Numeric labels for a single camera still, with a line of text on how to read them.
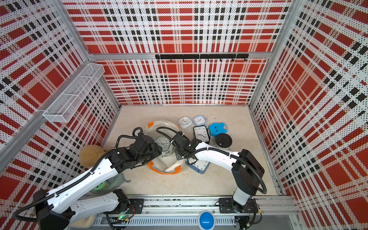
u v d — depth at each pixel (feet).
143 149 1.84
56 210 1.28
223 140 3.08
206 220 2.26
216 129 3.33
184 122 3.54
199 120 3.54
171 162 2.98
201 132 3.33
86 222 2.18
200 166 2.82
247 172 1.43
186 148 1.97
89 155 2.36
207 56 3.01
